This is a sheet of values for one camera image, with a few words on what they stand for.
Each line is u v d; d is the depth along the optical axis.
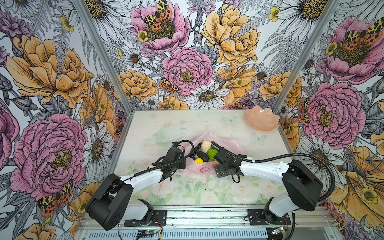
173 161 0.69
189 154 0.92
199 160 0.89
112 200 0.43
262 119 1.13
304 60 0.92
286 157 0.50
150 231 0.71
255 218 0.73
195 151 0.95
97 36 0.81
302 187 0.44
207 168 0.87
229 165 0.69
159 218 0.74
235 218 0.76
